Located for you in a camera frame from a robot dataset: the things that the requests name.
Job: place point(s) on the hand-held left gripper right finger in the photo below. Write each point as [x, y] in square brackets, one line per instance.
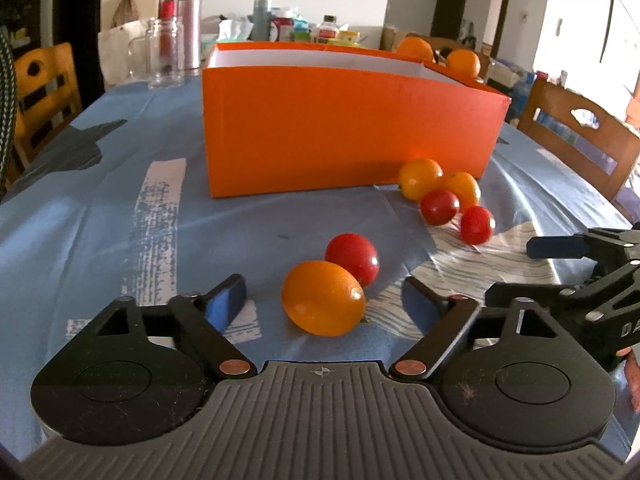
[419, 294]

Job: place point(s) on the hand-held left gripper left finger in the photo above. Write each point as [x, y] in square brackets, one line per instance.
[225, 301]

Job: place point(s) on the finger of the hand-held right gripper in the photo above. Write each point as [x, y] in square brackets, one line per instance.
[555, 246]
[520, 292]

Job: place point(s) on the red cherry tomato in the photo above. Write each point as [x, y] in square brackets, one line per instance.
[355, 257]
[476, 225]
[439, 207]

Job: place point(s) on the large yellow tomato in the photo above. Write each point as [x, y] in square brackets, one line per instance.
[322, 300]

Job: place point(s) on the orange cherry tomato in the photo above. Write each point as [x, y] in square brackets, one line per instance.
[419, 177]
[465, 187]

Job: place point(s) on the orange cardboard box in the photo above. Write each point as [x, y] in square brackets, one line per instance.
[325, 125]

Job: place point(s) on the person's right hand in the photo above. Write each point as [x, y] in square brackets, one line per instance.
[632, 365]

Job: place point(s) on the blue printed tablecloth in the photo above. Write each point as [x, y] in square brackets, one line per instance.
[100, 240]

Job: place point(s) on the large orange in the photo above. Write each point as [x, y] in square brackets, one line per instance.
[414, 49]
[462, 64]

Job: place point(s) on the white paper bag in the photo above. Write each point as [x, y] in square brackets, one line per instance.
[115, 55]

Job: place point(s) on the pink thermos bottle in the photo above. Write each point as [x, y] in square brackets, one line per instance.
[189, 30]

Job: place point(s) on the green-lidded container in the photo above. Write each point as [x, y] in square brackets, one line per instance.
[302, 36]

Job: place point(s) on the red lidded jar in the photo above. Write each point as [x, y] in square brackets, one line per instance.
[282, 30]

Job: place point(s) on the black-capped white bottle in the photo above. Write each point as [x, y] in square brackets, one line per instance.
[328, 30]

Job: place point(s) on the grey cylindrical bottle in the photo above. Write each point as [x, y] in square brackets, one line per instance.
[261, 20]

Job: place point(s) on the teal plastic container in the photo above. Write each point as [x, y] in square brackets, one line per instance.
[301, 23]

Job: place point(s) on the beige paper bag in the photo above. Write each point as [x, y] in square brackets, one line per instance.
[130, 0]

